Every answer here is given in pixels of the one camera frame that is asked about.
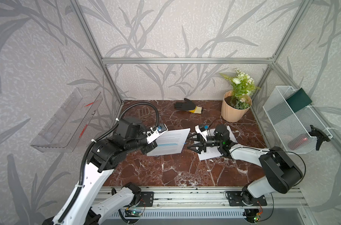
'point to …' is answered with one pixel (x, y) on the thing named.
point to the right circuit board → (257, 217)
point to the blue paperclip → (185, 143)
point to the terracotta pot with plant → (237, 101)
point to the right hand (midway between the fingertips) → (188, 142)
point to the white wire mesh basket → (292, 128)
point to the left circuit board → (133, 213)
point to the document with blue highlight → (171, 142)
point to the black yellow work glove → (188, 105)
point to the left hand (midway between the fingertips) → (157, 135)
